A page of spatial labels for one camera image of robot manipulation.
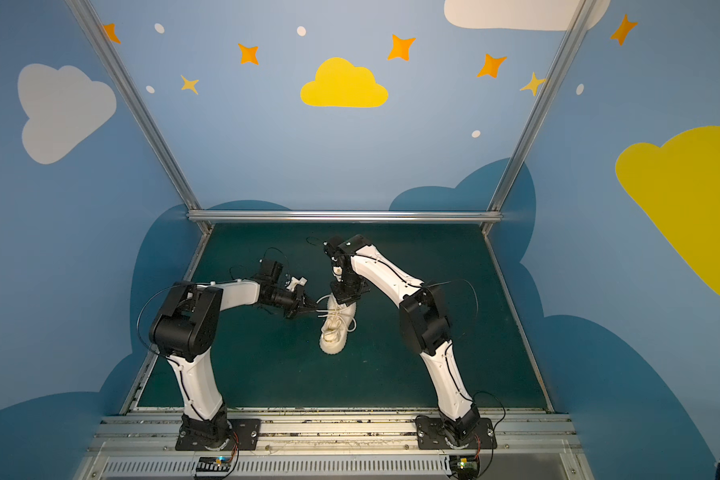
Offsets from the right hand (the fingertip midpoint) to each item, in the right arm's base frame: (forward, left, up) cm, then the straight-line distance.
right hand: (349, 299), depth 90 cm
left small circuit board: (-43, +31, -11) cm, 54 cm away
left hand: (0, +10, -5) cm, 11 cm away
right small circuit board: (-39, -32, -12) cm, 52 cm away
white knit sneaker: (-7, +3, -3) cm, 8 cm away
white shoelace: (-3, +4, -2) cm, 6 cm away
